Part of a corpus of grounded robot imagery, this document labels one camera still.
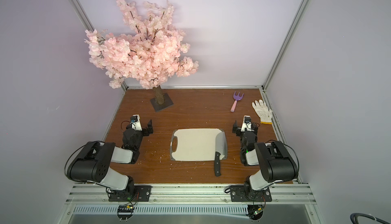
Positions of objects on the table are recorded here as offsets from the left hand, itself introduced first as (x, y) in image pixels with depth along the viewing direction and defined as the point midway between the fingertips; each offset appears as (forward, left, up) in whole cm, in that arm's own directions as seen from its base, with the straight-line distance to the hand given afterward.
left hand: (143, 119), depth 91 cm
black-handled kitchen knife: (-17, -47, -8) cm, 51 cm away
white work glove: (+11, -80, -9) cm, 81 cm away
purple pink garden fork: (+26, -62, -8) cm, 68 cm away
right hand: (0, -64, +2) cm, 64 cm away
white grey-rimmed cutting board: (-11, -31, -10) cm, 35 cm away
